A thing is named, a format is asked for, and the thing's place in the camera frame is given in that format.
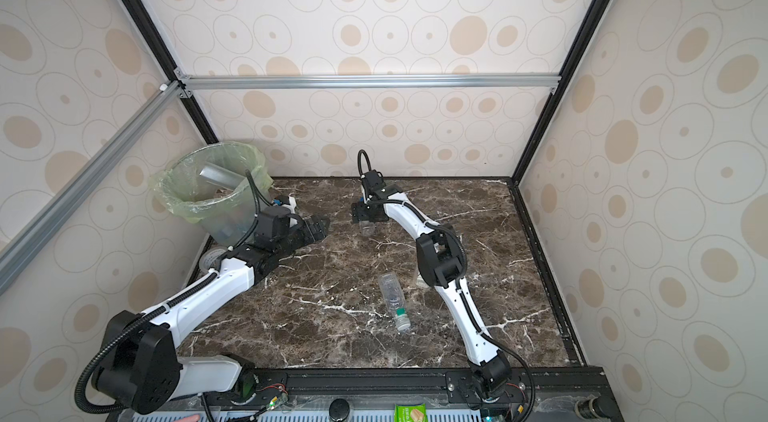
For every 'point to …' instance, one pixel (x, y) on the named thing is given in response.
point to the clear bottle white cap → (220, 176)
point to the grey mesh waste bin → (230, 227)
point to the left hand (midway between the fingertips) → (325, 219)
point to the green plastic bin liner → (187, 195)
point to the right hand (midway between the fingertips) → (362, 214)
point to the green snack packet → (416, 412)
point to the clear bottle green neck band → (395, 299)
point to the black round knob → (339, 409)
